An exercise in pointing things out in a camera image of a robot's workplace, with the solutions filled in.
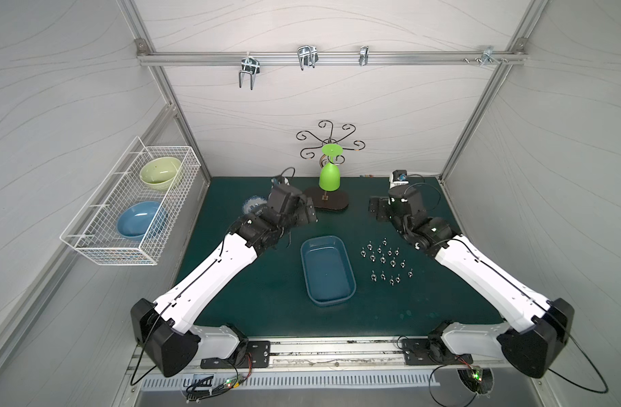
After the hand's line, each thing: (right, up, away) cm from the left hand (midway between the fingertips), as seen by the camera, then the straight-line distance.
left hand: (302, 209), depth 74 cm
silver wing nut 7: (+36, -21, +18) cm, 45 cm away
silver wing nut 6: (+33, -21, +19) cm, 43 cm away
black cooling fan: (+51, -49, -3) cm, 71 cm away
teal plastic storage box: (+8, -23, +16) cm, 29 cm away
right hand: (+26, +4, +2) cm, 26 cm away
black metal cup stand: (+10, +4, +37) cm, 39 cm away
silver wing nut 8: (+28, -25, +14) cm, 40 cm away
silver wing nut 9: (+31, -26, +14) cm, 43 cm away
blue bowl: (-43, -2, -9) cm, 44 cm away
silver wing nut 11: (+25, -15, +21) cm, 36 cm away
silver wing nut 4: (+25, -19, +19) cm, 37 cm away
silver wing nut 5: (+29, -20, +19) cm, 40 cm away
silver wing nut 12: (+24, -25, +14) cm, 37 cm away
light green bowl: (-43, +11, 0) cm, 44 cm away
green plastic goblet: (+9, +12, +17) cm, 23 cm away
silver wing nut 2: (+32, -18, +21) cm, 42 cm away
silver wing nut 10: (+33, -25, +14) cm, 44 cm away
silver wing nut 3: (+35, -17, +21) cm, 44 cm away
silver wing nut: (+28, -17, +21) cm, 39 cm away
